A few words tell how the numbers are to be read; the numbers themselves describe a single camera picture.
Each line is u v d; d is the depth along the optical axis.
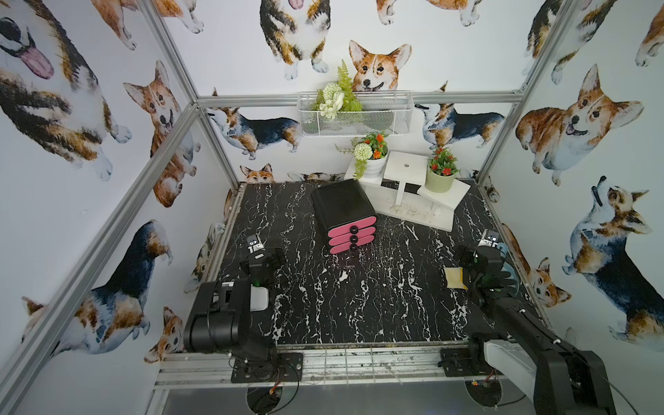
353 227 0.87
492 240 0.72
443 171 0.89
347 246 0.95
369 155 0.88
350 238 0.91
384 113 0.93
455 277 0.91
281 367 0.73
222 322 0.45
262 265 0.71
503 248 0.97
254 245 0.80
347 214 1.14
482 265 0.67
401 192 1.06
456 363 0.73
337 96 0.78
